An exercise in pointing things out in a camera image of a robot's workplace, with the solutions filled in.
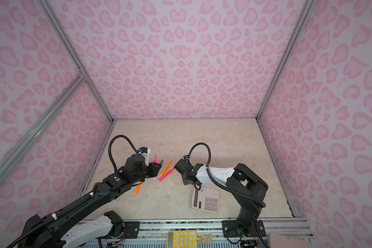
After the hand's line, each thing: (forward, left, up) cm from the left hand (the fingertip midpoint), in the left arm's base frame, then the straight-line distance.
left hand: (162, 163), depth 79 cm
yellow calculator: (-31, -10, -13) cm, 35 cm away
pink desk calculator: (-14, -22, -13) cm, 30 cm away
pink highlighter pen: (+1, 0, -16) cm, 16 cm away
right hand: (-1, -14, -14) cm, 20 cm away
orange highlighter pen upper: (+4, +1, -15) cm, 15 cm away
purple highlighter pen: (+9, +4, -15) cm, 18 cm away
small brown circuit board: (-31, -21, -14) cm, 40 cm away
